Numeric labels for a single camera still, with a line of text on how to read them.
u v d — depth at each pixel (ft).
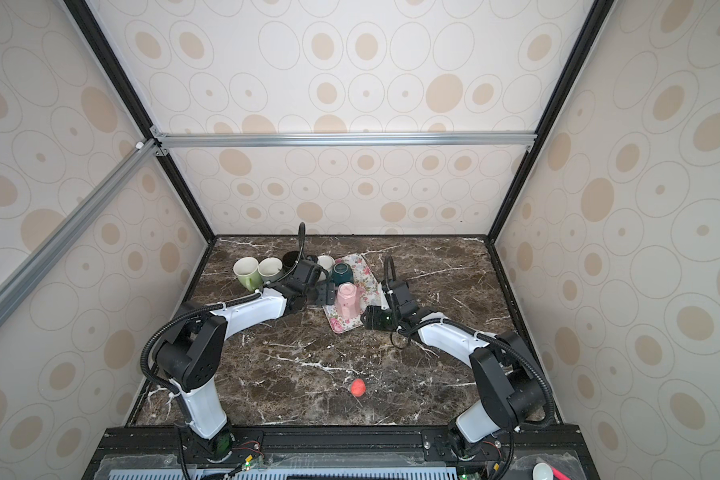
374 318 2.59
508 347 1.50
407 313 2.25
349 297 2.94
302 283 2.44
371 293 3.38
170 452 2.39
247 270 3.28
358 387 2.66
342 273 3.11
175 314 3.38
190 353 1.58
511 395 1.44
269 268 3.30
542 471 2.29
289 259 3.29
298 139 5.74
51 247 1.97
